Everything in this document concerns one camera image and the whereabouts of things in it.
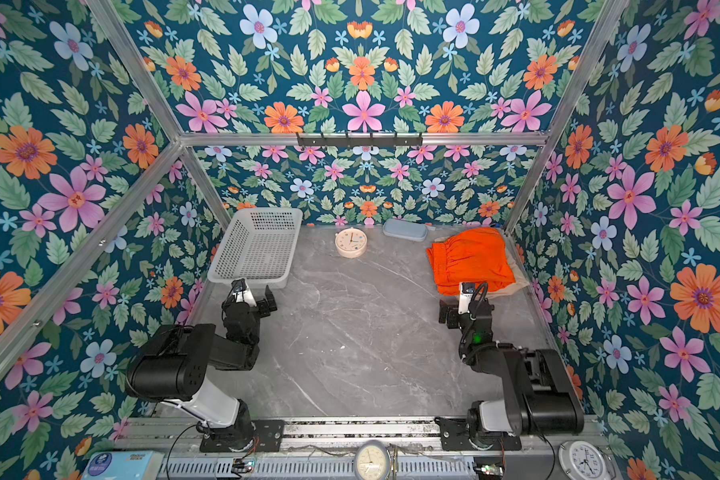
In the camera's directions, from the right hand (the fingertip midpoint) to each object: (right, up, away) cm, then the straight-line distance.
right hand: (458, 299), depth 92 cm
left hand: (-64, +5, -2) cm, 64 cm away
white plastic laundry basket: (-72, +17, +22) cm, 77 cm away
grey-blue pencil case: (-15, +24, +26) cm, 39 cm away
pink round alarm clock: (-36, +19, +19) cm, 45 cm away
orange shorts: (+8, +13, +12) cm, 20 cm away
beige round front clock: (-26, -34, -25) cm, 49 cm away
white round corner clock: (+22, -33, -25) cm, 47 cm away
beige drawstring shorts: (+23, +5, +7) cm, 24 cm away
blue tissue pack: (-83, -34, -26) cm, 93 cm away
